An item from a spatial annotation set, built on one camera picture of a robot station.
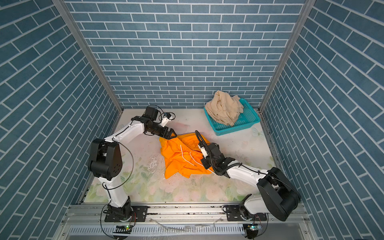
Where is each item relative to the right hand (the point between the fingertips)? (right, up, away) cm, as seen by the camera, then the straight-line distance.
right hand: (203, 154), depth 89 cm
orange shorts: (-13, 0, +1) cm, 13 cm away
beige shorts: (+15, +29, +14) cm, 35 cm away
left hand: (-20, +12, +4) cm, 24 cm away
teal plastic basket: (+35, +22, +23) cm, 47 cm away
